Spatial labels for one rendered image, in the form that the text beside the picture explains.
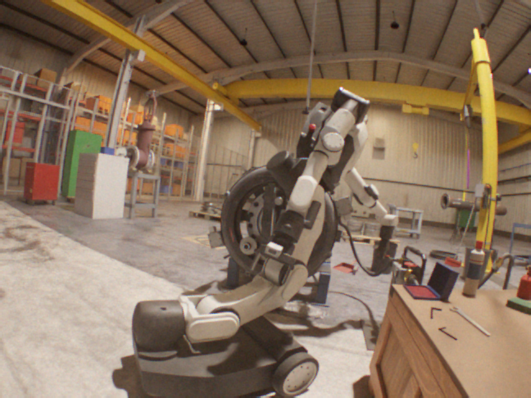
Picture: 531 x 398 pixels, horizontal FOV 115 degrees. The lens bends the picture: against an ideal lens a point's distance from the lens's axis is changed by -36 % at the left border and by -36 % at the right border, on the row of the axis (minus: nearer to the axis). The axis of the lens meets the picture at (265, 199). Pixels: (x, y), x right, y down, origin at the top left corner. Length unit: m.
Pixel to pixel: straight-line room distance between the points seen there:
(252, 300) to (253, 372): 0.28
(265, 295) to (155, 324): 0.44
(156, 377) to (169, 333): 0.16
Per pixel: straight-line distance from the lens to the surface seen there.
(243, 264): 1.71
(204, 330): 0.97
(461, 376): 0.62
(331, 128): 1.01
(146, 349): 1.01
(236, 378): 0.99
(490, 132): 4.87
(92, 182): 4.94
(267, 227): 1.61
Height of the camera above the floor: 0.78
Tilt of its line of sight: 1 degrees down
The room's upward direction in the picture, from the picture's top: 7 degrees clockwise
